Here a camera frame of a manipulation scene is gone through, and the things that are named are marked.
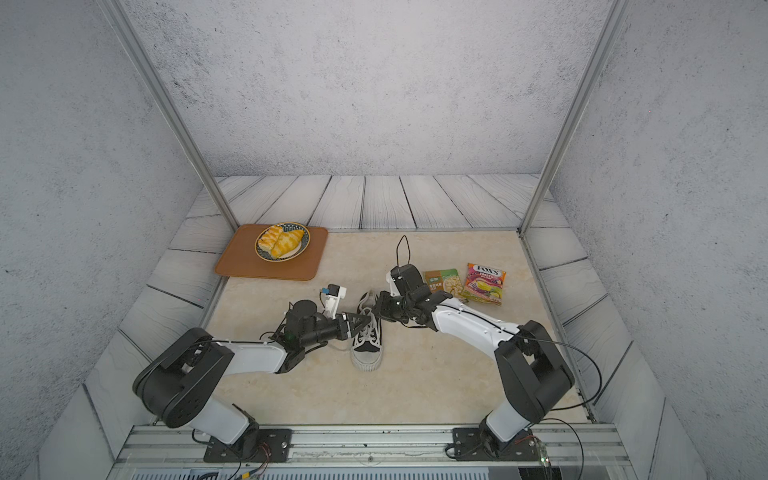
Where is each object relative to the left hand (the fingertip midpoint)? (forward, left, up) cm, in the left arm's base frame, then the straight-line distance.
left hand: (371, 322), depth 83 cm
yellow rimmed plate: (+36, +28, -10) cm, 47 cm away
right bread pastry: (+37, +32, -6) cm, 49 cm away
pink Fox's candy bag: (+18, -37, -9) cm, 42 cm away
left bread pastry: (+40, +39, -6) cm, 56 cm away
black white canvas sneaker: (-3, +1, -8) cm, 9 cm away
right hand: (+3, 0, +1) cm, 3 cm away
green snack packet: (+21, -25, -10) cm, 35 cm away
